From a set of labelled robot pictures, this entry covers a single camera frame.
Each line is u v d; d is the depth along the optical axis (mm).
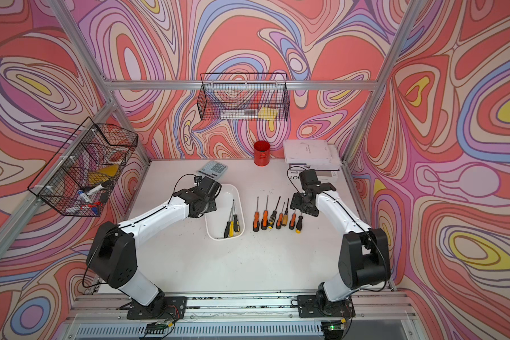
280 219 952
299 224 933
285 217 957
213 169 1134
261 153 1113
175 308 728
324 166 1079
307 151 1081
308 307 734
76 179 720
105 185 694
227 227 907
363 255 438
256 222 931
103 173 699
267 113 907
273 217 959
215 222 899
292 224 930
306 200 644
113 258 441
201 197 648
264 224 922
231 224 911
